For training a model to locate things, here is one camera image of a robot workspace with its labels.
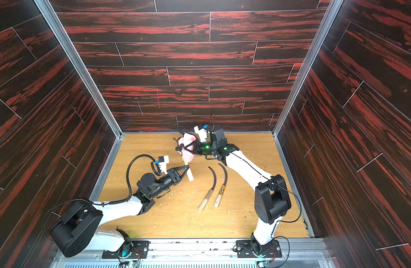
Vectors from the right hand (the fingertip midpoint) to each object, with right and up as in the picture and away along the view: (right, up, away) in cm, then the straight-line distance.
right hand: (188, 145), depth 82 cm
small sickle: (+1, -12, -7) cm, 14 cm away
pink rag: (-1, 0, -3) cm, 3 cm away
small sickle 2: (+10, -28, +7) cm, 30 cm away
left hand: (+2, -11, -7) cm, 13 cm away
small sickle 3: (+18, -25, +9) cm, 32 cm away
